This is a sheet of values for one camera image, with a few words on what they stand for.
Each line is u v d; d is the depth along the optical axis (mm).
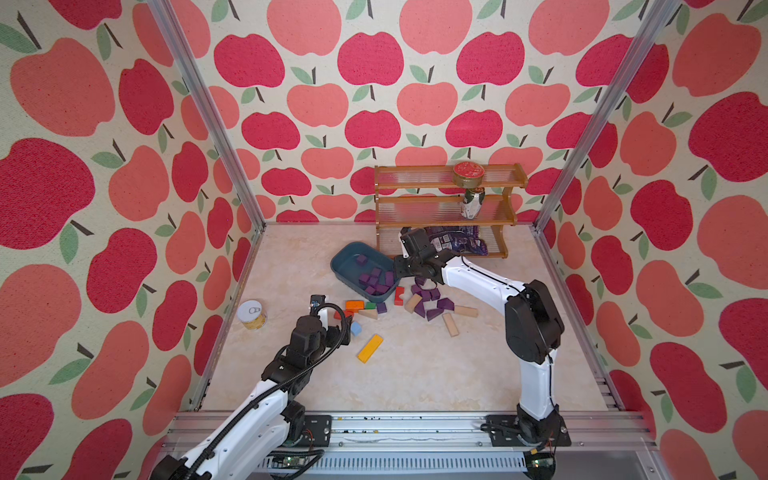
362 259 1075
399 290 1006
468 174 904
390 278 1020
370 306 976
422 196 1151
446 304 981
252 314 906
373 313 940
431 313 958
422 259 723
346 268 1090
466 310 951
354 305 958
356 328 907
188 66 772
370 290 987
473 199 954
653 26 713
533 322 501
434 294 981
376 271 1045
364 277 1023
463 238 1071
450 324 932
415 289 1003
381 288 994
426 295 981
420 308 953
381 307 976
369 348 884
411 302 958
